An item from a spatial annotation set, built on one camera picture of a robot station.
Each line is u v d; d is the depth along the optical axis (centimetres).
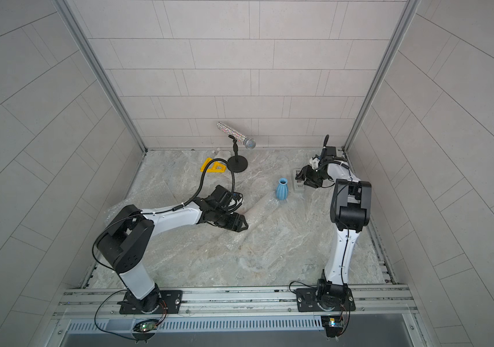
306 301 71
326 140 89
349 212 56
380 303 72
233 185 82
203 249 83
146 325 64
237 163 109
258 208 88
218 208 72
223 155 111
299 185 98
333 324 68
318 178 86
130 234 46
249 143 89
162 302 70
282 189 91
